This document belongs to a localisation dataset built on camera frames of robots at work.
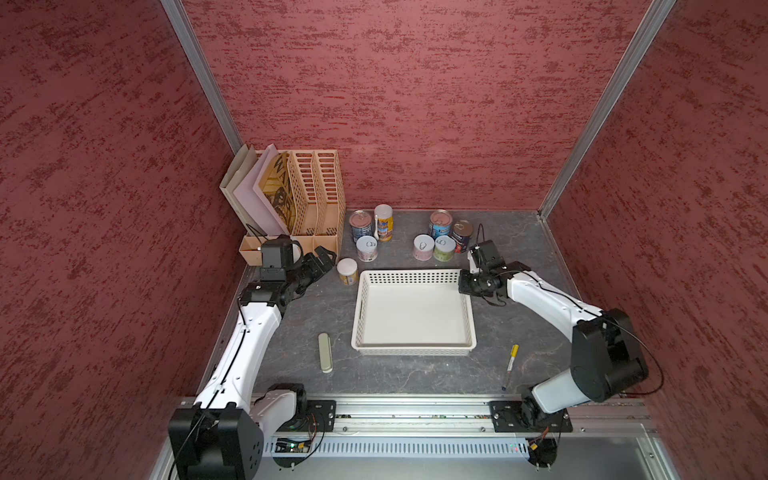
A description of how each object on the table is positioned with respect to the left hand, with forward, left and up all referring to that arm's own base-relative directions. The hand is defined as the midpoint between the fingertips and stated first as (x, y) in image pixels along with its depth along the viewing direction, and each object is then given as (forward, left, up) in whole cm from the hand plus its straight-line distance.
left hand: (325, 269), depth 80 cm
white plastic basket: (-3, -27, -20) cm, 33 cm away
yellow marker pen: (-16, -54, -19) cm, 60 cm away
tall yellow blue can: (+26, -15, -9) cm, 31 cm away
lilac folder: (+21, +26, +6) cm, 34 cm away
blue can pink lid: (+26, -7, -9) cm, 29 cm away
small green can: (+19, -37, -14) cm, 44 cm away
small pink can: (+20, -29, -14) cm, 38 cm away
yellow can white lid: (+8, -4, -13) cm, 16 cm away
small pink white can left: (+18, -9, -14) cm, 25 cm away
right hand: (+1, -39, -12) cm, 41 cm away
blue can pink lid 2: (+26, -35, -9) cm, 45 cm away
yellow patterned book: (+35, +21, -1) cm, 41 cm away
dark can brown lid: (+23, -43, -10) cm, 50 cm away
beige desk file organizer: (+40, +11, -10) cm, 43 cm away
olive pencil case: (-17, 0, -16) cm, 24 cm away
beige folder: (+29, +30, +11) cm, 43 cm away
